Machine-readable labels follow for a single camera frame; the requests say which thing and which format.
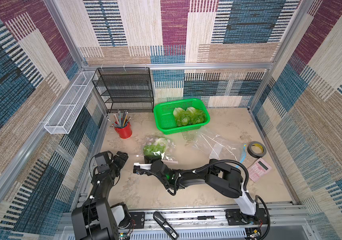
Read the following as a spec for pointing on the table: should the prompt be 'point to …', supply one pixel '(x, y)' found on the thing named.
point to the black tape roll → (257, 144)
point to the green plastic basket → (163, 113)
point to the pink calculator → (258, 169)
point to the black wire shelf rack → (126, 89)
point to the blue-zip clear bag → (215, 146)
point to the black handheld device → (166, 226)
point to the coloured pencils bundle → (119, 121)
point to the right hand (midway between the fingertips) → (149, 154)
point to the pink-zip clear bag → (160, 147)
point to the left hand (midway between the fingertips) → (124, 158)
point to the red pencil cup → (124, 132)
